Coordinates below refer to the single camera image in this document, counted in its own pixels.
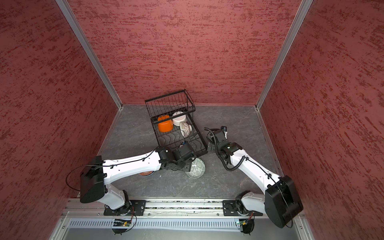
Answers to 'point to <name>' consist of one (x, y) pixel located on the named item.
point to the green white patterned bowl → (197, 169)
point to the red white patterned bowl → (185, 128)
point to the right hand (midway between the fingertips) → (217, 147)
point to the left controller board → (120, 226)
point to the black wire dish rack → (172, 118)
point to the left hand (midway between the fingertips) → (186, 167)
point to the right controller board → (246, 225)
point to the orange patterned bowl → (146, 173)
